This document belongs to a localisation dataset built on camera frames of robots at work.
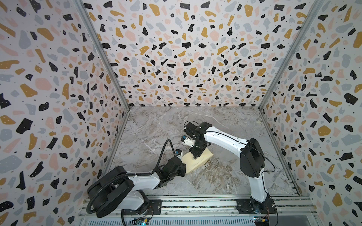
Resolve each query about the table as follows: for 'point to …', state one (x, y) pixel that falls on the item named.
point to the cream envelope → (191, 164)
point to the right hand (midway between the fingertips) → (193, 152)
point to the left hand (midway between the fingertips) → (187, 163)
